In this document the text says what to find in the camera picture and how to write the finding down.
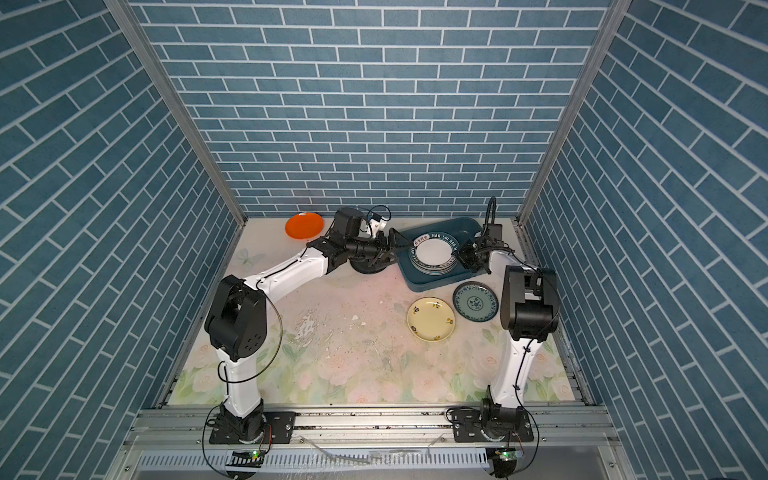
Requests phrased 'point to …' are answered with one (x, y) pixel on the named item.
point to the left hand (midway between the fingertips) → (406, 252)
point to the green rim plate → (431, 253)
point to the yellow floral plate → (430, 319)
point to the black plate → (363, 265)
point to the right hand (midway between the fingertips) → (452, 249)
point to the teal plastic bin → (462, 229)
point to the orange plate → (304, 225)
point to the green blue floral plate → (475, 301)
